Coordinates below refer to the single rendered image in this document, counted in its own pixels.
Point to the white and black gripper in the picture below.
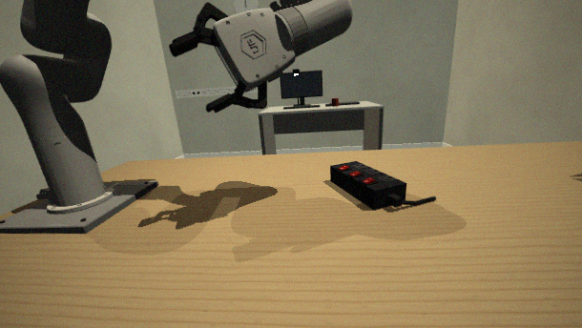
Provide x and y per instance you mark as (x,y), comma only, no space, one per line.
(256,42)

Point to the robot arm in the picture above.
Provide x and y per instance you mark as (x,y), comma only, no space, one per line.
(40,87)

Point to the black power strip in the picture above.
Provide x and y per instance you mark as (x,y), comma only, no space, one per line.
(359,180)

